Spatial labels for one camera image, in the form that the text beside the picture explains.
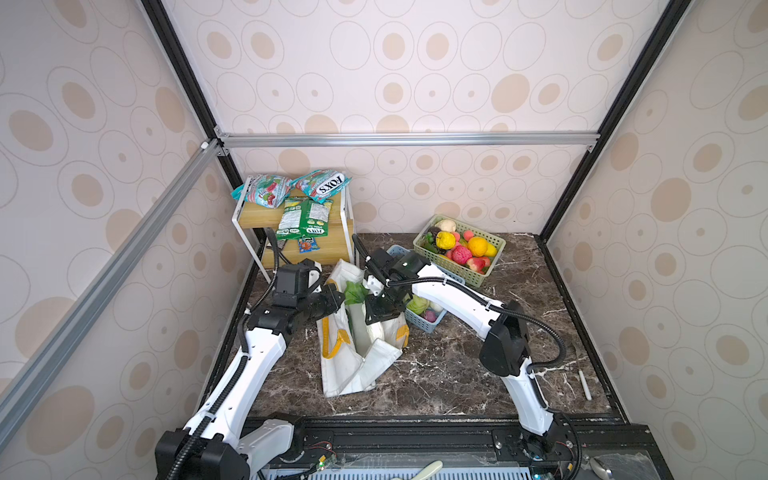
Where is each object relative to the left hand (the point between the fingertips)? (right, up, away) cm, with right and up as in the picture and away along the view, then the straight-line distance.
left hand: (352, 291), depth 76 cm
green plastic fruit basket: (+44, +12, +30) cm, 54 cm away
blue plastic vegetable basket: (+21, -10, +12) cm, 26 cm away
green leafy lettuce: (0, -1, +7) cm, 7 cm away
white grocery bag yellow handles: (+1, -14, -6) cm, 16 cm away
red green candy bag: (-24, +27, +5) cm, 37 cm away
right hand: (+4, -9, +6) cm, 11 cm away
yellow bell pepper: (+29, +15, +30) cm, 45 cm away
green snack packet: (-12, +19, -1) cm, 22 cm away
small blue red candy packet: (-17, +13, +18) cm, 28 cm away
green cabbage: (+18, -5, +13) cm, 23 cm away
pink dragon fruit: (+35, +10, +29) cm, 46 cm away
